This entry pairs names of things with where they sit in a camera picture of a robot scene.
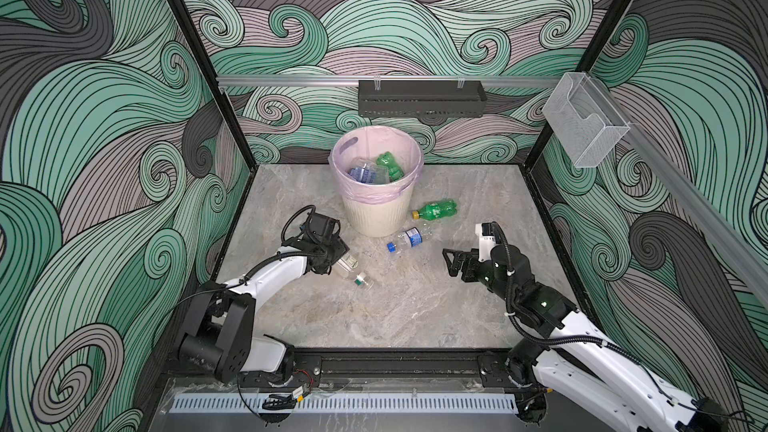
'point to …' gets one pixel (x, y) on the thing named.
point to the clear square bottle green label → (347, 267)
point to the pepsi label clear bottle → (364, 173)
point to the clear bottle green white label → (381, 175)
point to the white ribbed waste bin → (376, 203)
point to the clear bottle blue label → (411, 238)
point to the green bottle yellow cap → (395, 172)
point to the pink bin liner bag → (356, 143)
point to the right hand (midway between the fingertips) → (457, 252)
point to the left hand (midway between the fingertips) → (342, 249)
